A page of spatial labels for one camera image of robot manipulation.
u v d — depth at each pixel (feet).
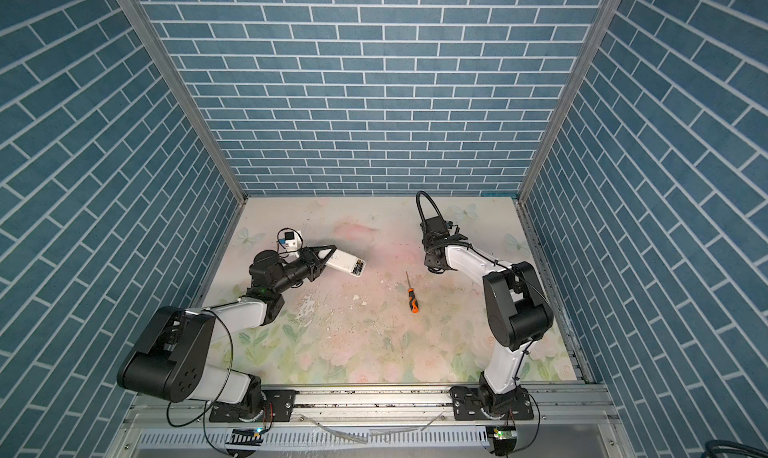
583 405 2.48
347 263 2.68
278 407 2.41
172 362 1.43
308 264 2.49
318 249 2.66
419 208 2.58
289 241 2.64
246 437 2.37
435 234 2.50
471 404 2.42
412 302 2.98
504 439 2.42
